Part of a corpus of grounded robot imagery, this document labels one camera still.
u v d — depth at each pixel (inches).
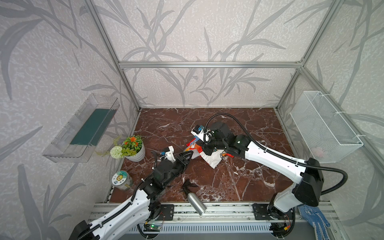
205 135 24.7
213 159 34.0
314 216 28.3
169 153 28.4
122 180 30.1
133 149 32.4
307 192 16.0
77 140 25.6
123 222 19.0
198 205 28.9
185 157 27.4
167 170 22.4
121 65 36.8
